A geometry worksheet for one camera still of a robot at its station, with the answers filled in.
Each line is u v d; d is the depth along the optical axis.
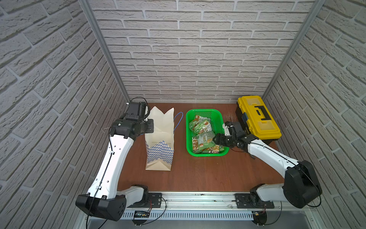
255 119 0.87
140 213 0.72
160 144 0.67
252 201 0.67
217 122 1.03
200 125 0.97
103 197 0.37
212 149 0.87
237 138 0.66
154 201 0.73
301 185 0.42
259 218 0.70
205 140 0.89
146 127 0.62
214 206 0.73
